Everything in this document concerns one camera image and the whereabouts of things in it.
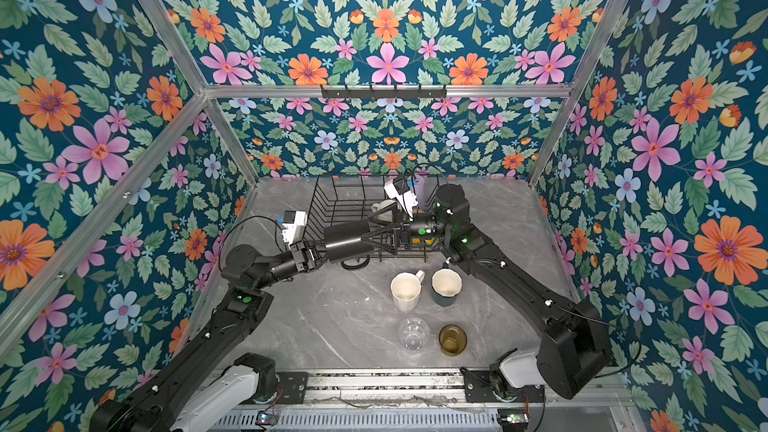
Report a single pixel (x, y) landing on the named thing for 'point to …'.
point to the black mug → (345, 239)
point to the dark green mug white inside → (446, 285)
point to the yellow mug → (418, 241)
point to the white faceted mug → (405, 288)
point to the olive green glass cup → (452, 340)
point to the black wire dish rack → (353, 198)
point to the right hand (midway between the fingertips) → (369, 227)
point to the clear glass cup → (414, 334)
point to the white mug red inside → (385, 215)
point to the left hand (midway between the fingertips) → (339, 246)
